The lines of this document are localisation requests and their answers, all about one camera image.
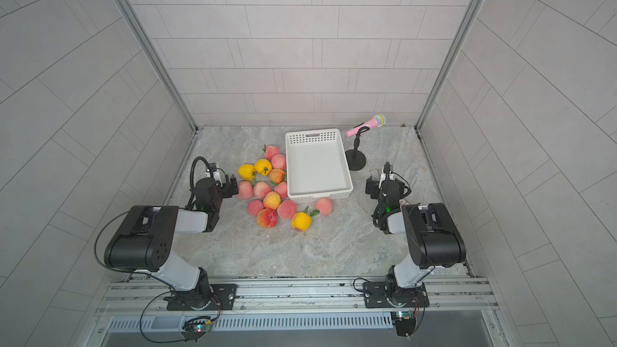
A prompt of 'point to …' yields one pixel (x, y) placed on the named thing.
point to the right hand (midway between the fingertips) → (383, 174)
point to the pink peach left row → (245, 190)
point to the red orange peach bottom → (267, 218)
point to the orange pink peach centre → (271, 200)
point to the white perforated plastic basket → (317, 165)
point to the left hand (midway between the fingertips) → (226, 173)
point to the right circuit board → (405, 323)
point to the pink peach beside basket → (282, 189)
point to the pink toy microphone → (378, 120)
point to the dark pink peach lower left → (254, 206)
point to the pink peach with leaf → (271, 150)
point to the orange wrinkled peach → (276, 176)
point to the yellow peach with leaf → (302, 221)
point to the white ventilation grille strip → (250, 321)
